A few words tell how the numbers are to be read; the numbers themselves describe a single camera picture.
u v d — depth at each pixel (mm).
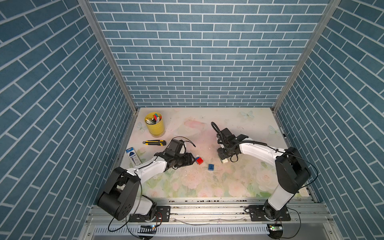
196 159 889
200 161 889
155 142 994
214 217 737
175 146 697
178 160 737
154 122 988
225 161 884
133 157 920
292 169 478
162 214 733
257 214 736
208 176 872
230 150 763
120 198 421
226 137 722
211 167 889
